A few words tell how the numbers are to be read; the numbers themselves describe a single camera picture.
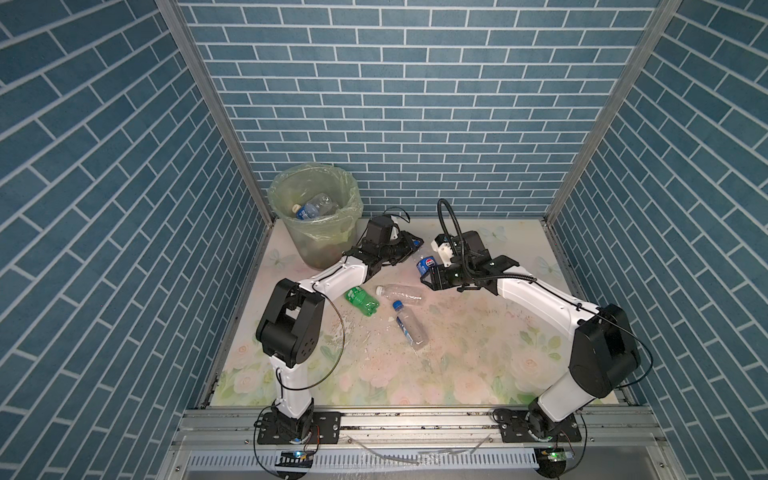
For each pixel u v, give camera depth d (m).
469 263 0.67
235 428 0.75
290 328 0.49
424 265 0.83
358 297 0.94
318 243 0.93
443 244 0.78
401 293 1.02
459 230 0.67
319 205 0.94
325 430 0.74
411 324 0.94
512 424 0.74
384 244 0.74
